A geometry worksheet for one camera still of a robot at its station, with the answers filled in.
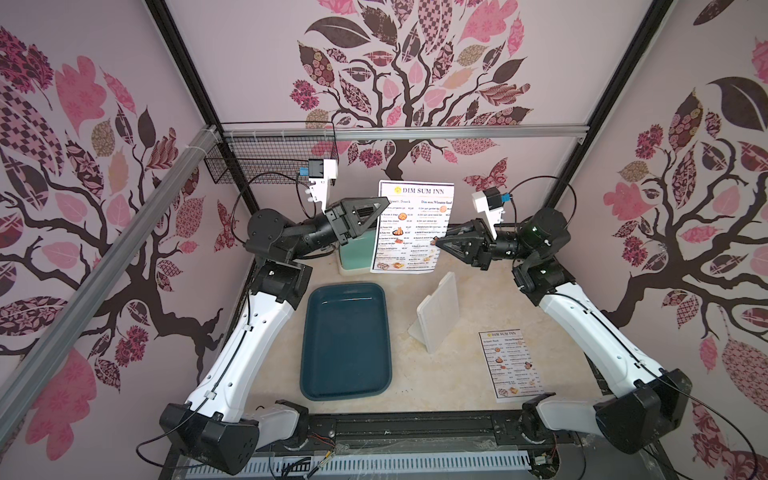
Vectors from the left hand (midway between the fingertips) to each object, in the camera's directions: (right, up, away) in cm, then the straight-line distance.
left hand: (388, 210), depth 50 cm
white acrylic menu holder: (+16, -28, +45) cm, 55 cm away
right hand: (+10, -5, +6) cm, 13 cm away
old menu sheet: (+35, -40, +35) cm, 64 cm away
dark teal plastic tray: (-13, -35, +40) cm, 55 cm away
